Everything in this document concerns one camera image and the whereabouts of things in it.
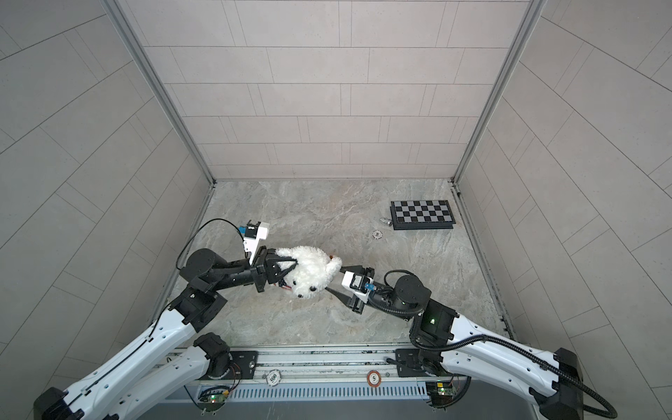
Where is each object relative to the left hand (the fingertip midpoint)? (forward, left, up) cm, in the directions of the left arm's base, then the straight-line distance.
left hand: (302, 270), depth 57 cm
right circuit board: (-20, -35, -31) cm, 51 cm away
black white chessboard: (+36, -39, -29) cm, 61 cm away
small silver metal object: (+34, -25, -30) cm, 52 cm away
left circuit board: (-22, +24, -29) cm, 44 cm away
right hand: (-1, -6, -5) cm, 8 cm away
